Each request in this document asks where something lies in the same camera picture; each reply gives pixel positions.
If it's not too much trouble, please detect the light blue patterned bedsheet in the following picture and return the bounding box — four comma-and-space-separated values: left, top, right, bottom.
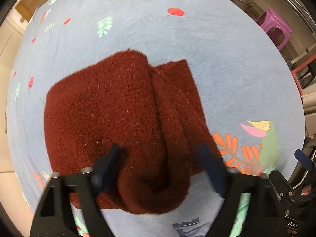
6, 0, 305, 236

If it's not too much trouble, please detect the purple plastic stool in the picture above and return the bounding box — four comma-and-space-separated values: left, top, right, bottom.
256, 7, 292, 51

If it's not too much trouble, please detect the dark red knit sweater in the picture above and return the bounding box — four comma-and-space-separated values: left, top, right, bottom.
44, 50, 220, 214

